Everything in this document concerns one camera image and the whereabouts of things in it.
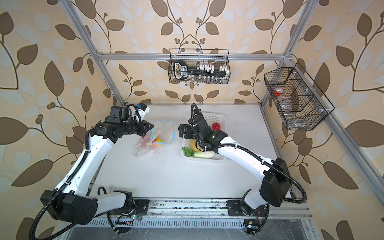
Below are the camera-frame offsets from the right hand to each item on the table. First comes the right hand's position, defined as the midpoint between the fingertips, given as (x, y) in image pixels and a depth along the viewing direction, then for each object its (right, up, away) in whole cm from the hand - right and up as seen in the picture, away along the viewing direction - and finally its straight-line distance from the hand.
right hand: (187, 129), depth 78 cm
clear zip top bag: (-17, -3, +14) cm, 22 cm away
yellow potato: (+3, -11, +15) cm, 19 cm away
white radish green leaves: (0, -14, +9) cm, 17 cm away
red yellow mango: (-19, -7, +11) cm, 23 cm away
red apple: (-24, -7, +6) cm, 26 cm away
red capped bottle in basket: (+50, +20, +3) cm, 54 cm away
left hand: (-17, +3, -3) cm, 18 cm away
